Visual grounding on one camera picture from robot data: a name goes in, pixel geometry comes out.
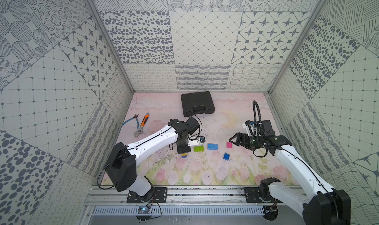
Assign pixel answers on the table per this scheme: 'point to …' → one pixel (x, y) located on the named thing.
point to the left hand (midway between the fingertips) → (188, 148)
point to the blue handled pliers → (135, 117)
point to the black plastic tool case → (199, 102)
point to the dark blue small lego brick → (184, 156)
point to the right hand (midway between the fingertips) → (236, 143)
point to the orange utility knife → (144, 120)
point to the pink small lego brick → (229, 145)
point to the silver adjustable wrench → (139, 131)
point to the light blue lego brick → (212, 146)
